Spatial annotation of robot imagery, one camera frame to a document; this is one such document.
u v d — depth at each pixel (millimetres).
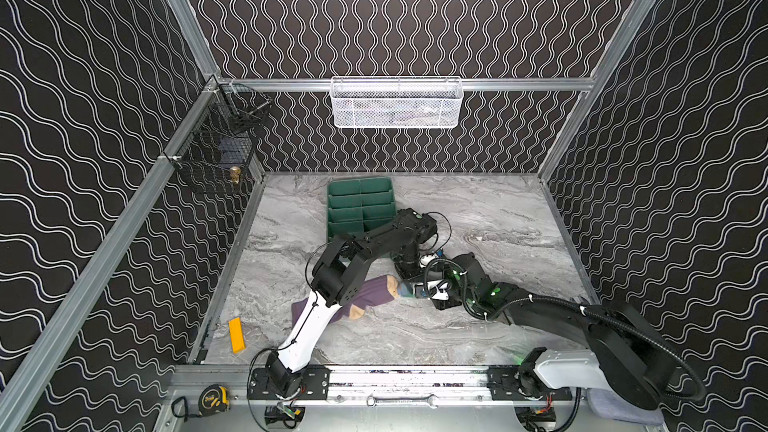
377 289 901
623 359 423
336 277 581
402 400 719
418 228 714
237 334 816
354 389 748
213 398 701
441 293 732
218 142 919
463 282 663
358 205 1035
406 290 845
